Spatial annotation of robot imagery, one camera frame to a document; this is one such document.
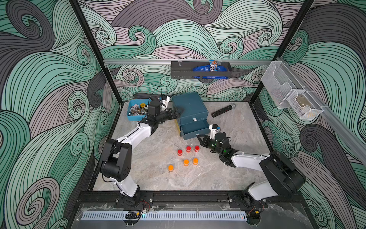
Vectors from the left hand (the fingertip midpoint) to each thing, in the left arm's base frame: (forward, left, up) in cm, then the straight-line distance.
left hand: (180, 108), depth 85 cm
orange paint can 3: (-24, -10, -21) cm, 34 cm away
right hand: (-11, -12, -13) cm, 21 cm away
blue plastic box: (+19, +34, -22) cm, 45 cm away
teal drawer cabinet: (-5, -8, -6) cm, 11 cm away
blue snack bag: (+26, -17, +12) cm, 33 cm away
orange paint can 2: (-25, -4, -22) cm, 34 cm away
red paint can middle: (-16, -6, -21) cm, 27 cm away
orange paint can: (-28, +5, -21) cm, 36 cm away
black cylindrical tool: (+17, -35, -20) cm, 44 cm away
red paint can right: (-15, -11, -22) cm, 29 cm away
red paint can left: (-19, 0, -21) cm, 28 cm away
